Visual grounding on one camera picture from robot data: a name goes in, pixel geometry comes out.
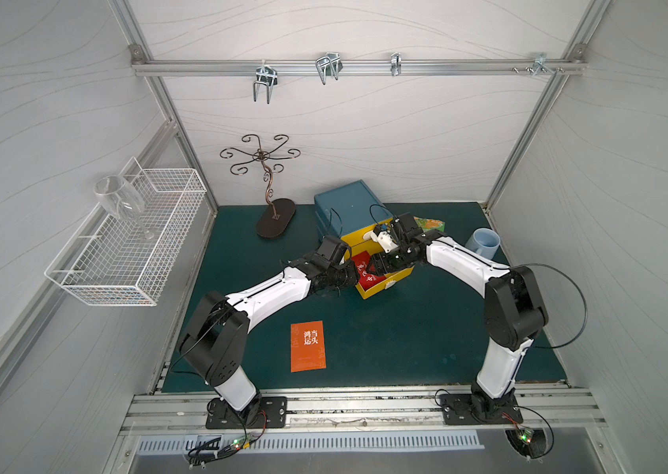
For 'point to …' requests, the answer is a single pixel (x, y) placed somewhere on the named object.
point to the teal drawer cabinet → (348, 208)
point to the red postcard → (366, 277)
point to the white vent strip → (193, 444)
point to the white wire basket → (123, 254)
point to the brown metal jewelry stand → (279, 213)
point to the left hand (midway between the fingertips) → (361, 277)
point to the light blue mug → (485, 242)
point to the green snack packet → (428, 224)
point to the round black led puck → (529, 442)
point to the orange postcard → (307, 347)
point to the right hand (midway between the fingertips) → (376, 265)
